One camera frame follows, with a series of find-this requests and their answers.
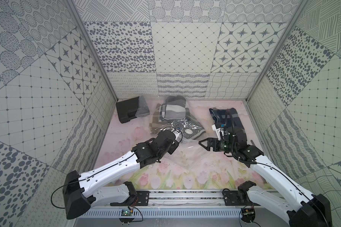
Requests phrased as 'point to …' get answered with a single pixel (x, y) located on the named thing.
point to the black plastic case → (126, 109)
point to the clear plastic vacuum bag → (189, 155)
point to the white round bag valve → (188, 131)
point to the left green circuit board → (125, 213)
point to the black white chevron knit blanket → (190, 127)
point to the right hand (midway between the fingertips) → (203, 145)
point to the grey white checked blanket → (174, 108)
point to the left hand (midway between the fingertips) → (178, 137)
